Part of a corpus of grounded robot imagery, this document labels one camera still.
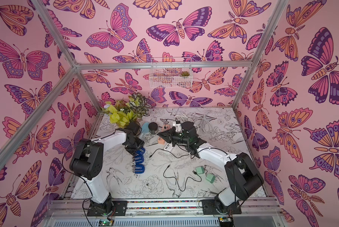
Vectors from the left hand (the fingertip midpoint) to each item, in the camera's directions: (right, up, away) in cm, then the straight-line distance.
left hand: (144, 147), depth 96 cm
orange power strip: (+14, +13, +1) cm, 19 cm away
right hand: (+12, +11, -19) cm, 25 cm away
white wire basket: (+18, +50, -1) cm, 54 cm away
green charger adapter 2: (+42, -15, -15) cm, 47 cm away
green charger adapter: (+36, -12, -11) cm, 39 cm away
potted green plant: (-10, +23, -4) cm, 25 cm away
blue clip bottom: (-1, -11, -11) cm, 16 cm away
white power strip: (+17, 0, -2) cm, 17 cm away
